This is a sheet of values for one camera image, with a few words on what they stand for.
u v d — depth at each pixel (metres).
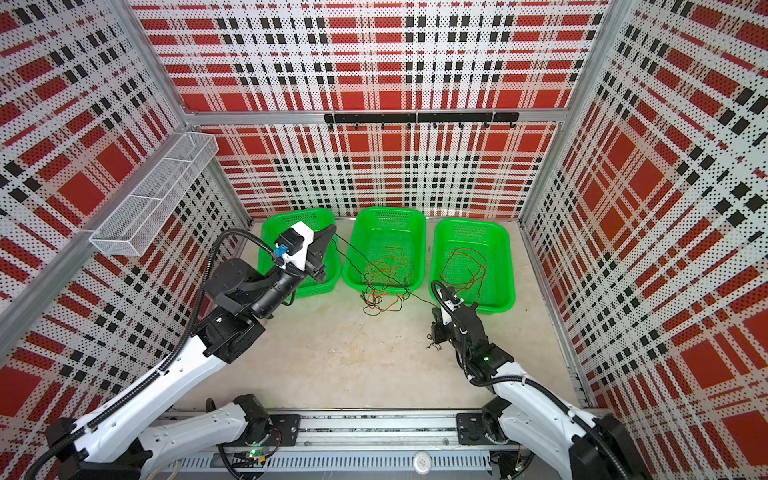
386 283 1.05
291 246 0.44
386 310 0.78
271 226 1.10
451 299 0.70
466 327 0.61
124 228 0.68
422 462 0.69
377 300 0.77
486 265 1.06
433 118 0.89
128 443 0.41
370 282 1.02
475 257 1.09
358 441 0.74
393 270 1.04
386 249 1.15
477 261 1.08
